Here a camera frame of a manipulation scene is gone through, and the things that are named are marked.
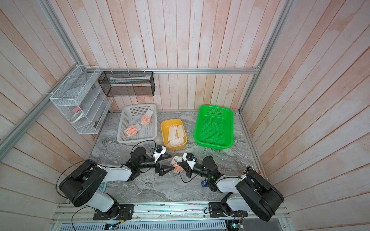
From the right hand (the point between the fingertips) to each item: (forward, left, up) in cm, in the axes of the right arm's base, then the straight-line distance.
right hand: (178, 160), depth 80 cm
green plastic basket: (+35, -26, -13) cm, 45 cm away
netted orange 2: (+36, +27, -5) cm, 45 cm away
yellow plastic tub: (+30, +12, -10) cm, 33 cm away
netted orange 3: (+24, +34, -3) cm, 42 cm away
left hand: (-1, +4, -1) cm, 4 cm away
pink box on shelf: (+22, +60, +18) cm, 66 cm away
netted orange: (-2, +2, +1) cm, 3 cm away
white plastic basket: (+42, +41, -8) cm, 59 cm away
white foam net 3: (+18, +3, -9) cm, 20 cm away
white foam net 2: (+27, 0, -8) cm, 28 cm away
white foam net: (+28, +6, -9) cm, 30 cm away
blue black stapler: (-9, -15, -9) cm, 19 cm away
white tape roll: (+18, +59, +16) cm, 64 cm away
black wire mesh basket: (+53, +39, +15) cm, 68 cm away
